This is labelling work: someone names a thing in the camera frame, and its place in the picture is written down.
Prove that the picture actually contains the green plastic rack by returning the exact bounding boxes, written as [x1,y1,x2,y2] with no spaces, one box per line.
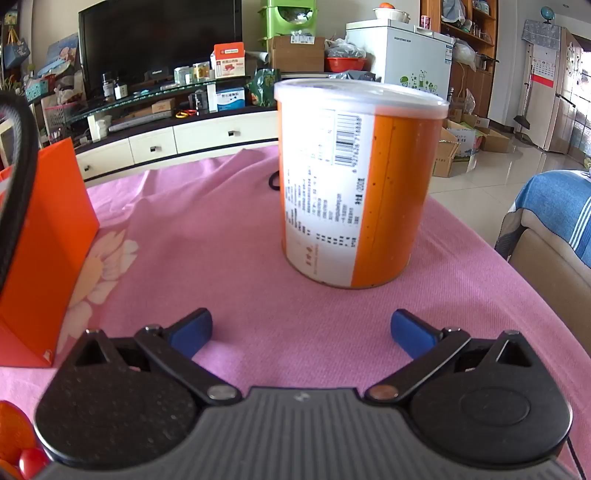
[259,0,319,40]

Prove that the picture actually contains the white bowl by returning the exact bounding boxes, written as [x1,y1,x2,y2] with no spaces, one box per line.
[373,7,411,24]

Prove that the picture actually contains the wooden shelf unit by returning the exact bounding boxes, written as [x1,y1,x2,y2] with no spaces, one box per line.
[420,0,499,118]

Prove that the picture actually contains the pink floral tablecloth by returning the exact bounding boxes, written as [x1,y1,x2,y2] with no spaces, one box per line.
[0,143,591,480]

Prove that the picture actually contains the blue hanging bag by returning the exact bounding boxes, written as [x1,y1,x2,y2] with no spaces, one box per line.
[2,28,31,70]

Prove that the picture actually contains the open cardboard box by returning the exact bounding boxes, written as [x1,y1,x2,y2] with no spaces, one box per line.
[431,127,483,178]

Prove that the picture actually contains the sofa with blue striped cover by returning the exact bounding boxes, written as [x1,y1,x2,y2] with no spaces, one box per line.
[495,170,591,342]

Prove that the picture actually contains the green foil bag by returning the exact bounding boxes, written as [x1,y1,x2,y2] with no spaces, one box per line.
[247,68,280,108]

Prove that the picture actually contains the blue picture board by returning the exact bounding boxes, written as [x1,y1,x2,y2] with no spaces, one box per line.
[44,32,81,77]

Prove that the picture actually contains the orange cardboard box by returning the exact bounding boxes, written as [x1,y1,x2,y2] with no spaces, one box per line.
[0,137,101,368]

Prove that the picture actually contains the patterned refrigerator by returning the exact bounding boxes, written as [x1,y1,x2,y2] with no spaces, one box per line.
[522,21,591,155]

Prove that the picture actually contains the black curved strap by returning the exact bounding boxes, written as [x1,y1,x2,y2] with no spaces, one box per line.
[0,91,40,296]

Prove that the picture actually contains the red and white carton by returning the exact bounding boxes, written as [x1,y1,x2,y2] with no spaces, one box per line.
[210,43,246,79]

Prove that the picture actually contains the red tomato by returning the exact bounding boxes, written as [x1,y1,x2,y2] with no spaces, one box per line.
[18,448,49,478]

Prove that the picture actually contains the black television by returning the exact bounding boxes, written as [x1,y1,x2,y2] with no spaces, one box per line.
[78,0,243,100]

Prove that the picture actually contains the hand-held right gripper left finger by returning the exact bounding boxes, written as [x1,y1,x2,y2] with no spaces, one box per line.
[74,308,243,407]

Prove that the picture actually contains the small dark bottles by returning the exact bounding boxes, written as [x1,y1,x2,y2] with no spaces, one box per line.
[102,74,127,102]

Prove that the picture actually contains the brown cardboard box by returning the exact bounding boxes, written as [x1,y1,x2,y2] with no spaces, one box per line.
[269,35,326,73]

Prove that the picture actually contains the wall calendar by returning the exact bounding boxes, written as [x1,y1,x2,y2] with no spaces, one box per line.
[530,58,557,88]

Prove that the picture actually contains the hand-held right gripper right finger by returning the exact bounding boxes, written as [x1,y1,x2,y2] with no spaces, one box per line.
[365,309,536,401]

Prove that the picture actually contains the red plastic basin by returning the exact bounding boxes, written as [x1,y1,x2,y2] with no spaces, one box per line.
[324,56,368,72]

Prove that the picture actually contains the orange canister with white lid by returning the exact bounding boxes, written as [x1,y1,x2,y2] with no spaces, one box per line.
[274,78,450,289]

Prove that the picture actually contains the white TV stand with drawers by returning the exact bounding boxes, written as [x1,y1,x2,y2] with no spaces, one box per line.
[41,76,280,183]

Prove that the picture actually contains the blue and white carton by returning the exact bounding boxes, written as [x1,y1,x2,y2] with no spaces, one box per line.
[216,87,245,112]

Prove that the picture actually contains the white chest freezer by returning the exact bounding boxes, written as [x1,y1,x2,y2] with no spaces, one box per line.
[345,18,455,100]

